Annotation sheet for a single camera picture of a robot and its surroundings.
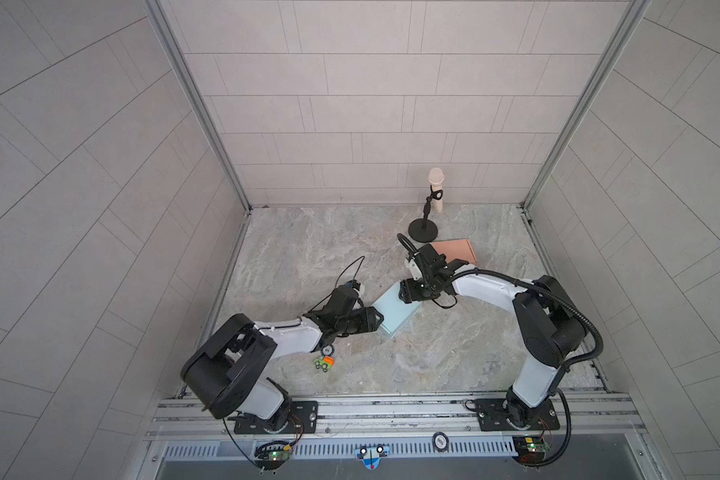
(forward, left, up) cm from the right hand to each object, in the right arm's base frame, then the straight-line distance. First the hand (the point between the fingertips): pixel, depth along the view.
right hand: (404, 296), depth 91 cm
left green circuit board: (-37, +34, 0) cm, 51 cm away
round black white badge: (-37, -4, -2) cm, 37 cm away
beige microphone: (+25, -12, +26) cm, 38 cm away
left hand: (-7, +7, +1) cm, 9 cm away
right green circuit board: (-39, -24, -3) cm, 46 cm away
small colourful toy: (-18, +24, +1) cm, 30 cm away
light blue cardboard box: (-6, +3, +2) cm, 7 cm away
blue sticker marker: (-39, +12, 0) cm, 41 cm away
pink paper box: (+19, -21, -2) cm, 28 cm away
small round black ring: (-15, +23, -1) cm, 28 cm away
